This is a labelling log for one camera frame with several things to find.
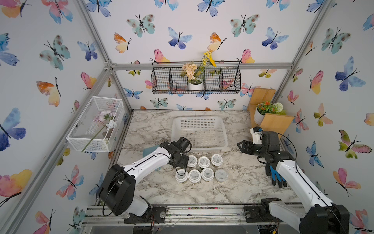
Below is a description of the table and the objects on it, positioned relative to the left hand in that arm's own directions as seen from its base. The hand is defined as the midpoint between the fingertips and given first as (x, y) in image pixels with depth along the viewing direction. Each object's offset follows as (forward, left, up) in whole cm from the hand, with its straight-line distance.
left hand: (181, 161), depth 85 cm
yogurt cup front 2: (-8, -15, -1) cm, 17 cm away
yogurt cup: (-11, -1, 0) cm, 11 cm away
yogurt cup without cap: (-8, -22, -3) cm, 24 cm away
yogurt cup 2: (0, -7, 0) cm, 7 cm away
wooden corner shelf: (+13, -50, +17) cm, 55 cm away
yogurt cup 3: (-1, -13, -1) cm, 13 cm away
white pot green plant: (+25, -52, +17) cm, 61 cm away
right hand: (+5, -36, +9) cm, 37 cm away
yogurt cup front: (-9, -7, -1) cm, 12 cm away
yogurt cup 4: (+1, -21, -1) cm, 21 cm away
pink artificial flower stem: (+13, +37, +23) cm, 45 cm away
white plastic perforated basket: (+25, -15, -7) cm, 30 cm away
